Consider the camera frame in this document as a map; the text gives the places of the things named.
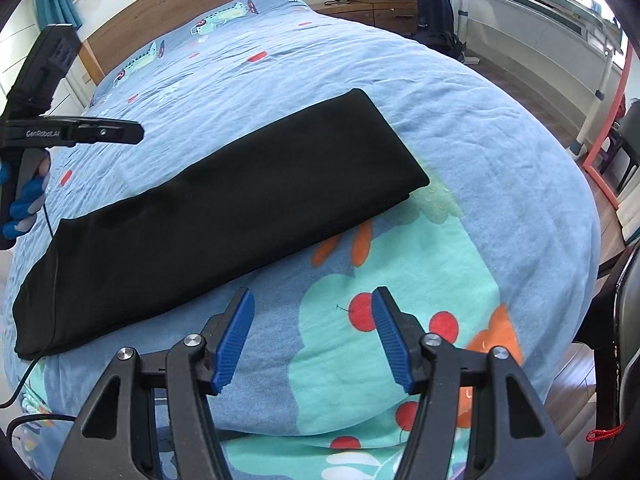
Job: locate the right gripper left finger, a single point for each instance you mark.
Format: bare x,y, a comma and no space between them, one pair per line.
165,399

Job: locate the black office chair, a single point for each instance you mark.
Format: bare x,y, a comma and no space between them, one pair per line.
611,330

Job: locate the white wardrobe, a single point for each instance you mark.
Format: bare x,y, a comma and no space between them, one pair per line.
34,68

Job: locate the teal curtain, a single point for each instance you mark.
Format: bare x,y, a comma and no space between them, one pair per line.
53,12

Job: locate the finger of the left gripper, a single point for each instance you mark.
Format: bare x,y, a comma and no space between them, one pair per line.
80,132

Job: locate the wooden headboard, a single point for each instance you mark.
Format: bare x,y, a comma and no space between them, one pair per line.
170,5

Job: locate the blue gloved left hand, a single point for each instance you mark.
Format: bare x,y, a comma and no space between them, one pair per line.
23,211

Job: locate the long glass desk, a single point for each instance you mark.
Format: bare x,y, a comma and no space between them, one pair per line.
569,55

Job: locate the blue patterned bed quilt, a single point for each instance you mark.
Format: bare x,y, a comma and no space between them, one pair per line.
501,247

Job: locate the dark tote bag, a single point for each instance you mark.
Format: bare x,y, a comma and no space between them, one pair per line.
435,28

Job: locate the black pants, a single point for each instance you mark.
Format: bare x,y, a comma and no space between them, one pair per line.
290,185

